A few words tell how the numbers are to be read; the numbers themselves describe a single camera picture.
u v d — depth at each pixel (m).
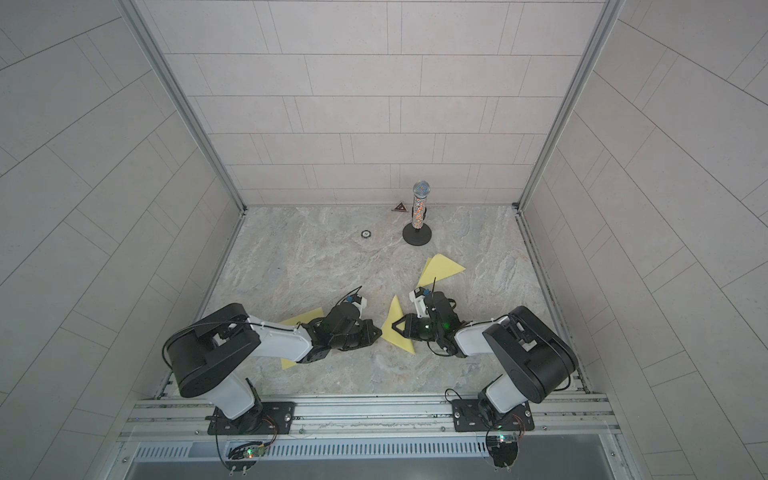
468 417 0.71
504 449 0.68
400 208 1.16
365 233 1.08
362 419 0.72
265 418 0.69
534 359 0.44
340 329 0.68
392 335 0.83
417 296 0.82
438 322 0.70
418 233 1.08
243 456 0.65
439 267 0.96
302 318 0.87
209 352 0.45
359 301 0.82
